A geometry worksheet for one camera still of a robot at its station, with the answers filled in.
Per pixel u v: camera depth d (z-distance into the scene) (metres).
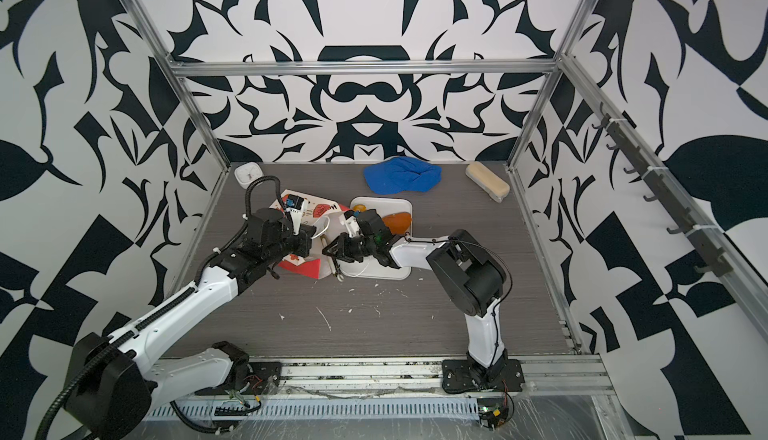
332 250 0.86
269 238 0.62
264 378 0.74
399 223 1.02
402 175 1.13
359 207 1.02
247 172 1.14
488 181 1.13
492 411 0.71
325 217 0.84
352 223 0.86
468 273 0.51
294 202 0.70
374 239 0.74
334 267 0.83
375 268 0.74
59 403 0.35
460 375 0.74
